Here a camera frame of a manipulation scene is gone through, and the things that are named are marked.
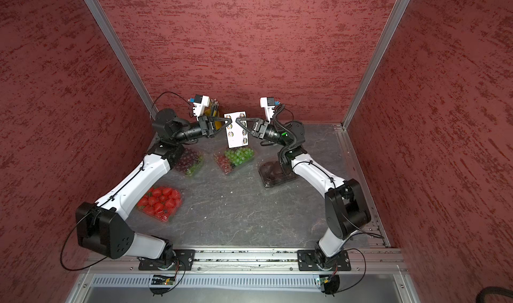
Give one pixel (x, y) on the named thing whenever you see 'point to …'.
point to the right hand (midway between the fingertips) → (236, 125)
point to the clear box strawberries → (159, 203)
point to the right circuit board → (329, 283)
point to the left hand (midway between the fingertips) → (230, 125)
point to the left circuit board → (161, 279)
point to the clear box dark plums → (271, 173)
